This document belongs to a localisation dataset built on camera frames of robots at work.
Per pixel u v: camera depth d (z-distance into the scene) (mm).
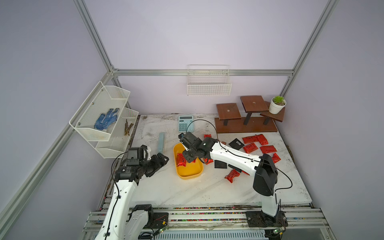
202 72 930
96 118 766
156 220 739
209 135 1046
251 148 1010
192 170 927
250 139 1050
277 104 934
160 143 999
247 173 513
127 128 947
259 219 737
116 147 882
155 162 673
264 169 490
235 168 539
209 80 951
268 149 1004
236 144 1040
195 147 615
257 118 1075
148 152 705
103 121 764
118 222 405
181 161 905
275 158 930
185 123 1121
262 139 1042
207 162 931
